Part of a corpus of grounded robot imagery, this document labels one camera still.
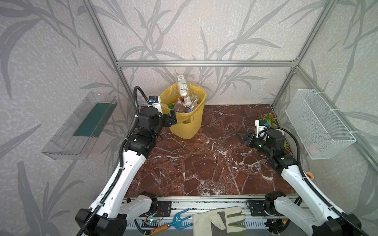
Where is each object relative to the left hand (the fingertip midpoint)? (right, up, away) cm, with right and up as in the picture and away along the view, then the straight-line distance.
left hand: (168, 105), depth 70 cm
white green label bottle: (+6, +11, +15) cm, 19 cm away
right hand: (+38, -12, +8) cm, 40 cm away
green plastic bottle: (-1, +1, +18) cm, 18 cm away
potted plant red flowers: (+59, -7, +20) cm, 63 cm away
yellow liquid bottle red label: (+4, +1, +15) cm, 15 cm away
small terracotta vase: (+71, -35, +3) cm, 80 cm away
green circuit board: (-9, -58, +2) cm, 59 cm away
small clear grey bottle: (+12, +5, +19) cm, 23 cm away
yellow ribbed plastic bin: (+9, -10, +15) cm, 20 cm away
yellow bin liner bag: (-3, +9, +23) cm, 25 cm away
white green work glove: (+24, -56, -1) cm, 61 cm away
